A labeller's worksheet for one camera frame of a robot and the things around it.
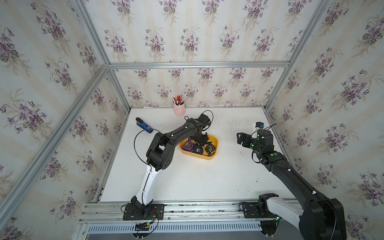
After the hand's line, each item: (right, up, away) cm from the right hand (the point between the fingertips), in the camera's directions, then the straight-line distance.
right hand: (245, 135), depth 84 cm
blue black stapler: (-66, +5, +22) cm, 69 cm away
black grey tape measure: (-27, -10, +7) cm, 30 cm away
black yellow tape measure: (-19, -9, +9) cm, 23 cm away
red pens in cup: (-42, +23, +27) cm, 55 cm away
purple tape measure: (-33, -8, +9) cm, 36 cm away
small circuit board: (-54, -43, -13) cm, 71 cm away
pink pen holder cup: (-40, +16, +25) cm, 50 cm away
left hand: (-24, -5, +13) cm, 28 cm away
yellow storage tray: (-17, -4, +12) cm, 21 cm away
